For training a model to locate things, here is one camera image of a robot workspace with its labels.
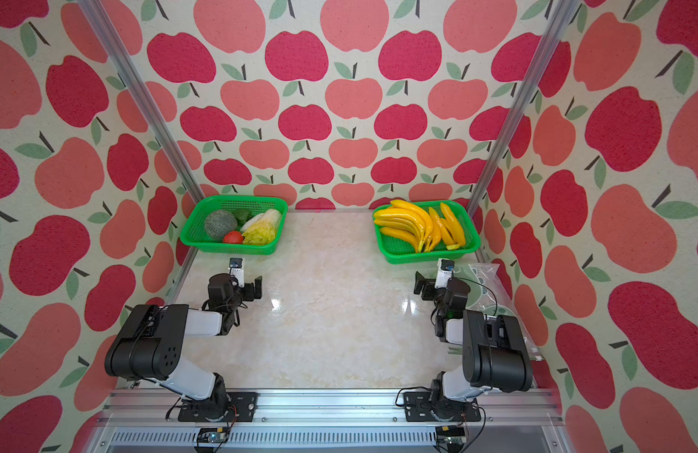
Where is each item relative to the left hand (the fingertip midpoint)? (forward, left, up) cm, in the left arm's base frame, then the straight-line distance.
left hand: (248, 278), depth 95 cm
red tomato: (+17, +9, +2) cm, 19 cm away
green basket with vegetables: (+19, +25, 0) cm, 32 cm away
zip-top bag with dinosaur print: (-13, -73, +15) cm, 76 cm away
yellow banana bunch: (+17, -55, +11) cm, 59 cm away
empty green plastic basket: (+9, -51, +4) cm, 51 cm away
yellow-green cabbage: (+17, -2, +6) cm, 18 cm away
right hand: (-2, -63, +3) cm, 63 cm away
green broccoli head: (+21, +14, +6) cm, 26 cm away
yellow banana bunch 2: (+21, -72, +4) cm, 75 cm away
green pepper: (+29, +9, +1) cm, 31 cm away
